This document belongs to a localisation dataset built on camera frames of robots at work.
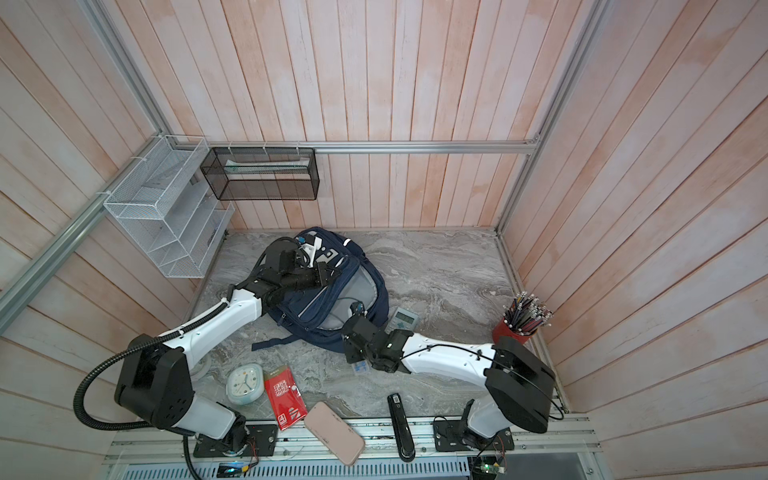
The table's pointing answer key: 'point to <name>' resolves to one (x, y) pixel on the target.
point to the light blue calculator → (402, 319)
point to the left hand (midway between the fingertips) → (341, 276)
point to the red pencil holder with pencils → (522, 318)
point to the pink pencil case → (335, 433)
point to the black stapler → (401, 427)
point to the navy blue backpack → (319, 316)
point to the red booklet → (286, 400)
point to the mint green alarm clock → (245, 383)
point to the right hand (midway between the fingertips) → (349, 343)
